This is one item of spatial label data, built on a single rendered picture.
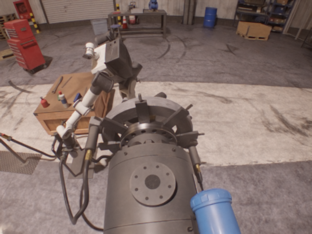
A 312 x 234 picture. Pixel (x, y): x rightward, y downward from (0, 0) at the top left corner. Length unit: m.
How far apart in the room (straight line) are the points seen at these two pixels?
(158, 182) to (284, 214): 1.60
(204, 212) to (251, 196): 1.36
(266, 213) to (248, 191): 0.27
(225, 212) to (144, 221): 0.33
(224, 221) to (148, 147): 0.51
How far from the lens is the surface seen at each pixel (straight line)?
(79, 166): 2.01
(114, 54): 1.20
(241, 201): 1.87
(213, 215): 0.62
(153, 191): 0.72
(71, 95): 2.28
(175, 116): 1.07
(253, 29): 7.73
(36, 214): 2.03
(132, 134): 1.12
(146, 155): 0.84
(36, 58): 4.77
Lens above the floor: 1.60
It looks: 44 degrees down
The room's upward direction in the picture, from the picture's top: straight up
